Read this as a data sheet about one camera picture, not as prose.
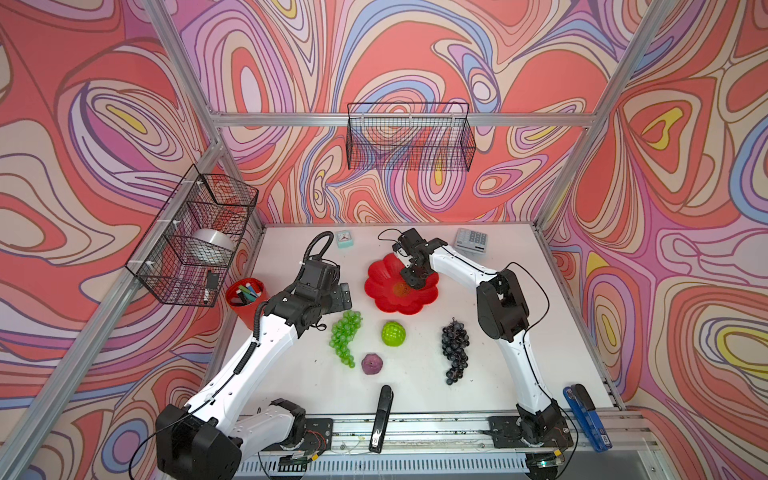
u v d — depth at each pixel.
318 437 0.72
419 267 0.78
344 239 1.14
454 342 0.85
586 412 0.74
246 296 0.87
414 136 0.96
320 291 0.59
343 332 0.87
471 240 1.12
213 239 0.73
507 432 0.73
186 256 0.72
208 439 0.37
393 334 0.84
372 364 0.80
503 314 0.59
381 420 0.72
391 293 0.99
